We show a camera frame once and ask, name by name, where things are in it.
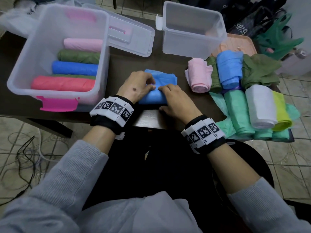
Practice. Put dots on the translucent zipper bag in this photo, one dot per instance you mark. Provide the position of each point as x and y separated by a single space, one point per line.
14 21

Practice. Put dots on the red plastic bag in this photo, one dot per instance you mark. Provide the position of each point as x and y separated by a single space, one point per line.
63 84

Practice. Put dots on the purple bag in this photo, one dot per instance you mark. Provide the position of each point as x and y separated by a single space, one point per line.
230 90

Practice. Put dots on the black wristband with markers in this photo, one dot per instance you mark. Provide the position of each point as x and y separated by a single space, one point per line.
213 145
104 123

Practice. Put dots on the black right wristband with markers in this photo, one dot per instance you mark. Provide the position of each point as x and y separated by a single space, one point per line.
213 145

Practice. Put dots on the olive green bag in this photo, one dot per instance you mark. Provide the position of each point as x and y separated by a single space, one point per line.
73 76
261 69
215 80
77 56

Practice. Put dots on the black chair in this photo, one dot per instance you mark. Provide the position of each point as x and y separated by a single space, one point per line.
114 3

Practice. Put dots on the person's right hand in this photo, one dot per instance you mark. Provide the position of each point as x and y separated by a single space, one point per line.
179 104

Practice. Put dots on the green plastic bag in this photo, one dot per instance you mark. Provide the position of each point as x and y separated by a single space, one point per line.
279 41

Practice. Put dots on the person's right forearm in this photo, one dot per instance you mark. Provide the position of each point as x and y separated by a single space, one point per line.
235 172

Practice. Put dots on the person's left hand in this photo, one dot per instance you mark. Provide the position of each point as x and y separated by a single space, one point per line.
134 88

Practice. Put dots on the person's black trousers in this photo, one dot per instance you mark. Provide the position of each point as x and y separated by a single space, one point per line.
170 172

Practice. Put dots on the black smartphone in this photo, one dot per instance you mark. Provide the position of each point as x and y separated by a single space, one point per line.
147 155

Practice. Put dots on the white bag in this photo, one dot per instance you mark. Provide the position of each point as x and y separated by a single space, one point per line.
261 106

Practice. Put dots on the black round stool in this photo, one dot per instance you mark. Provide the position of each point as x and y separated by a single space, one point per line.
260 162

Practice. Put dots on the person's left forearm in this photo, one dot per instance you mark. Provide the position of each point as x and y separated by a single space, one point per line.
63 179

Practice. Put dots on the small clear plastic bin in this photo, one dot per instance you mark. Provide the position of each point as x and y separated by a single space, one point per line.
192 48

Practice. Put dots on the pink plastic bag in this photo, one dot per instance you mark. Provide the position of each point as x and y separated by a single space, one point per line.
198 75
83 44

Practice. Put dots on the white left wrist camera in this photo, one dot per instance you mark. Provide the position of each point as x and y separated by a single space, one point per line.
120 136

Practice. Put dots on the black left wristband with markers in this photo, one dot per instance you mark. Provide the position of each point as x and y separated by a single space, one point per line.
104 123

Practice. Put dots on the yellow-green bag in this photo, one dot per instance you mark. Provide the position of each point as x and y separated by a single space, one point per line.
281 111

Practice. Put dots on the dark patterned bag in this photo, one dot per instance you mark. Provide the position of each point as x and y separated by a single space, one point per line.
255 24

